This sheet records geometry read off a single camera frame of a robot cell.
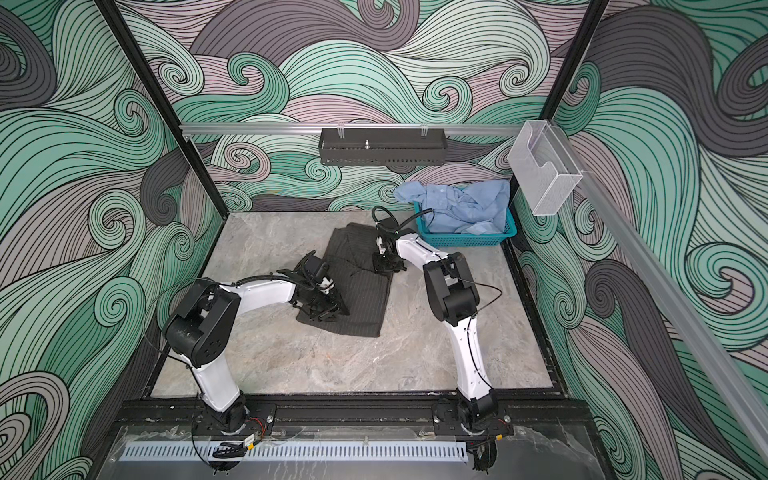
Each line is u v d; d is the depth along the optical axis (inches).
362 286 37.4
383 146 37.1
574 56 30.6
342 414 30.0
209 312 20.1
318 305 31.4
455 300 23.3
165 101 34.5
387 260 35.2
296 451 27.4
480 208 44.3
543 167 31.1
